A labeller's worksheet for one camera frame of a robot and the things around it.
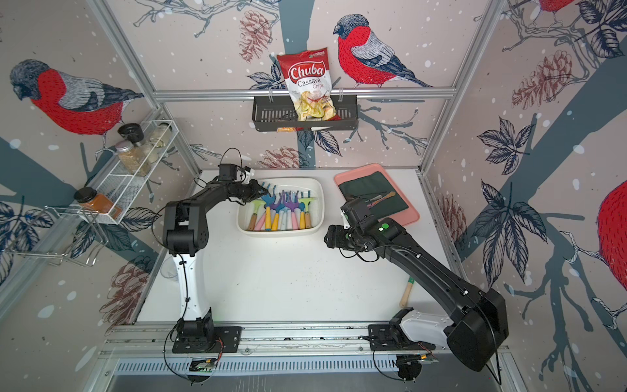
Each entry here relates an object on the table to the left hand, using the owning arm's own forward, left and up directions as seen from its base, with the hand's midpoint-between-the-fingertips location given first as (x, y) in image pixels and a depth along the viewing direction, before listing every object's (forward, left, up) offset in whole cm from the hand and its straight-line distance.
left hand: (271, 185), depth 103 cm
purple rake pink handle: (-15, +4, -8) cm, 17 cm away
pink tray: (-10, -59, -9) cm, 60 cm away
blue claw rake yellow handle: (-7, -13, -7) cm, 17 cm away
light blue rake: (-12, -5, -7) cm, 15 cm away
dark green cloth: (+6, -47, -9) cm, 49 cm away
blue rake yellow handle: (-7, -4, -7) cm, 10 cm away
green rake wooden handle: (-12, +7, -7) cm, 16 cm away
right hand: (-30, -25, +8) cm, 40 cm away
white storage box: (-6, -20, -9) cm, 22 cm away
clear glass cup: (-35, +32, -4) cm, 48 cm away
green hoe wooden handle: (-3, -15, -7) cm, 17 cm away
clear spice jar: (+2, +36, +25) cm, 44 cm away
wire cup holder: (-37, +42, +24) cm, 61 cm away
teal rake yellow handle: (-5, +1, -5) cm, 7 cm away
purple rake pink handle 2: (-6, -9, -7) cm, 13 cm away
